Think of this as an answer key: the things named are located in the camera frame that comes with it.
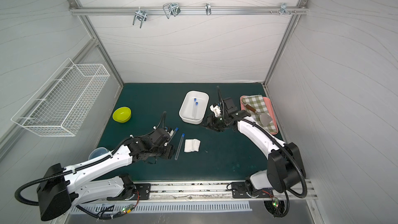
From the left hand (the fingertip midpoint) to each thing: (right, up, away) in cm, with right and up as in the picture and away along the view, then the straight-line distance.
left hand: (172, 151), depth 79 cm
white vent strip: (-16, -23, -10) cm, 30 cm away
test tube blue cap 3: (+10, +20, +28) cm, 36 cm away
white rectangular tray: (+4, +18, +25) cm, 31 cm away
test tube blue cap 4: (+12, +19, +26) cm, 34 cm away
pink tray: (+63, +20, +26) cm, 71 cm away
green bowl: (-38, +16, +21) cm, 46 cm away
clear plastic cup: (-40, -1, +1) cm, 40 cm away
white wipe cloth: (+10, 0, +9) cm, 13 cm away
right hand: (+16, +13, +2) cm, 21 cm away
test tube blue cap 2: (+2, -1, +9) cm, 9 cm away
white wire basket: (-48, +25, -10) cm, 55 cm away
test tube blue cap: (0, +8, +14) cm, 17 cm away
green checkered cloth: (+55, +24, +29) cm, 66 cm away
